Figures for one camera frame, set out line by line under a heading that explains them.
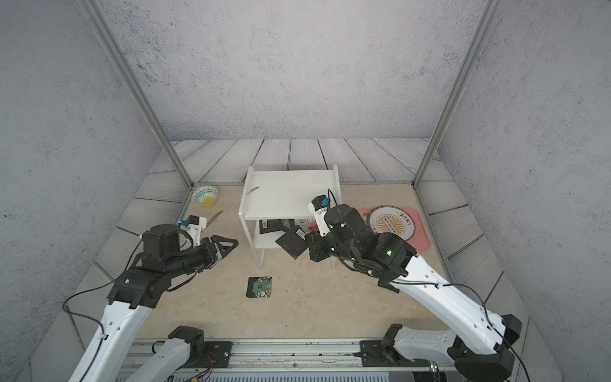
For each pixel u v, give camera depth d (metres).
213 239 0.62
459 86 0.86
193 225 0.63
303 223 0.85
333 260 0.55
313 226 0.85
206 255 0.59
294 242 0.64
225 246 0.65
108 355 0.40
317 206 0.55
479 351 0.38
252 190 0.74
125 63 0.81
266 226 0.85
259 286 0.87
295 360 0.73
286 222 0.85
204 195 1.15
